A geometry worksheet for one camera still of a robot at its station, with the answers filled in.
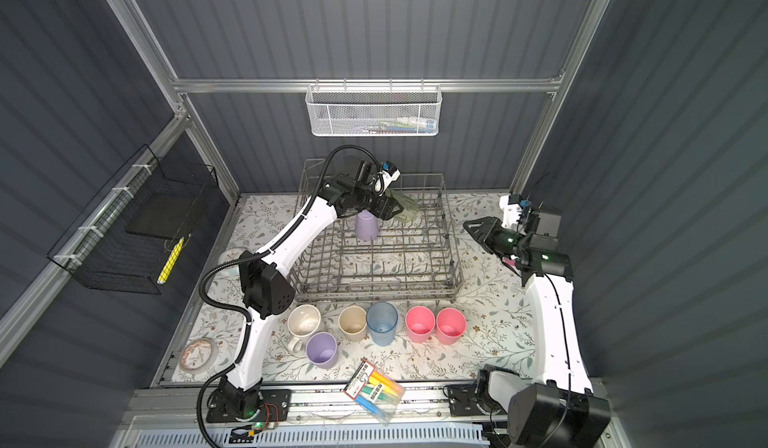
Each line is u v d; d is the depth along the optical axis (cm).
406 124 92
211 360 80
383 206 77
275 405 72
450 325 85
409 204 88
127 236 72
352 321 86
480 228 67
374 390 74
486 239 63
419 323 85
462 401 74
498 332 85
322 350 81
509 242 62
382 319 85
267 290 56
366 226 96
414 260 101
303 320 85
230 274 95
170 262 68
